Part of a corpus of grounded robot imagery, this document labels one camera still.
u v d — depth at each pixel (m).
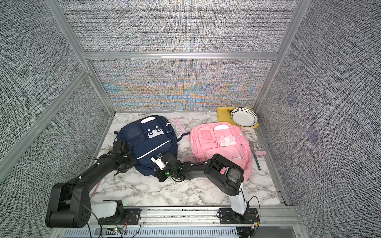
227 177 0.49
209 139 0.99
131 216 0.73
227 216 0.72
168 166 0.70
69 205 0.41
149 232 0.70
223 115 1.17
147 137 1.00
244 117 1.14
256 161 0.92
